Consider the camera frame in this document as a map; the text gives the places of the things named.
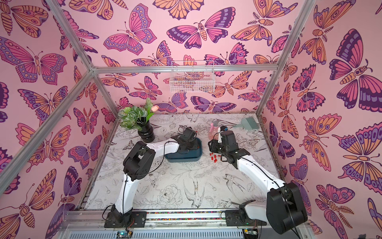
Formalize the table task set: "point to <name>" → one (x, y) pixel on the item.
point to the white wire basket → (192, 76)
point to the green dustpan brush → (248, 123)
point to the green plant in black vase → (133, 117)
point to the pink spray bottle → (214, 129)
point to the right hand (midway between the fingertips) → (208, 143)
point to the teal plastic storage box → (194, 155)
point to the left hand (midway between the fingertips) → (199, 144)
